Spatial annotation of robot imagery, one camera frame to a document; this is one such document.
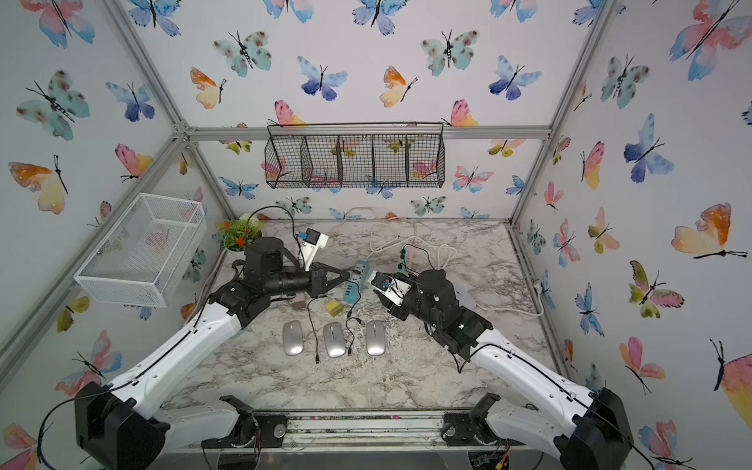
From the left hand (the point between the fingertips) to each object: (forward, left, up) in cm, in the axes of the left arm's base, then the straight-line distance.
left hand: (349, 274), depth 70 cm
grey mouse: (-4, +7, -28) cm, 29 cm away
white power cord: (+22, -29, -27) cm, 46 cm away
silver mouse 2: (-4, -5, -27) cm, 28 cm away
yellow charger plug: (+6, +8, -27) cm, 29 cm away
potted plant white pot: (+25, +39, -12) cm, 48 cm away
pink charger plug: (+8, +19, -27) cm, 34 cm away
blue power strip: (-1, -1, -3) cm, 3 cm away
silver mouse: (-1, +20, -28) cm, 35 cm away
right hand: (+1, -9, -3) cm, 9 cm away
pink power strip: (+25, -19, -27) cm, 42 cm away
